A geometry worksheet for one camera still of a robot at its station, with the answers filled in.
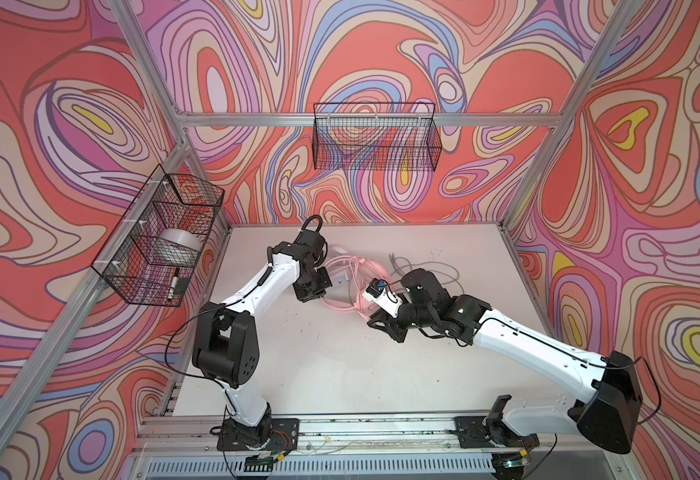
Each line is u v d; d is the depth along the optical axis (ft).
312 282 2.42
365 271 2.70
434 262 3.56
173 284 2.36
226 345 1.51
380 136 3.13
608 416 1.26
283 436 2.36
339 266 2.97
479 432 2.41
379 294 2.07
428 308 1.85
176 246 2.31
